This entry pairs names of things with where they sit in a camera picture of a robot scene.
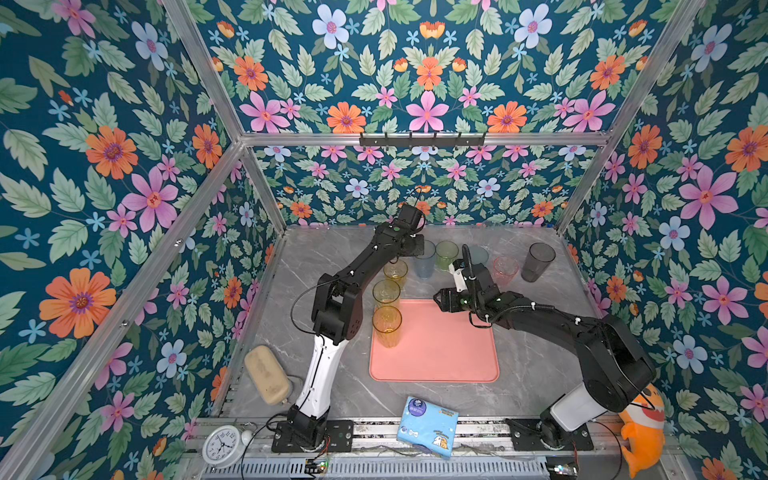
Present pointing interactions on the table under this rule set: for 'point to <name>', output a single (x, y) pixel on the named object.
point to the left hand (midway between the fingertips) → (422, 239)
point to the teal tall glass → (478, 254)
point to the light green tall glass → (386, 292)
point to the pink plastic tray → (436, 346)
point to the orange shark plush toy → (644, 428)
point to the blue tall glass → (424, 263)
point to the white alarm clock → (224, 446)
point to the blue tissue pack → (429, 425)
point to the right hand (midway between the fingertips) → (442, 293)
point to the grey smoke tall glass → (539, 258)
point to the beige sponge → (267, 374)
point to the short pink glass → (505, 269)
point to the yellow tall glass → (387, 321)
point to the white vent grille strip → (466, 467)
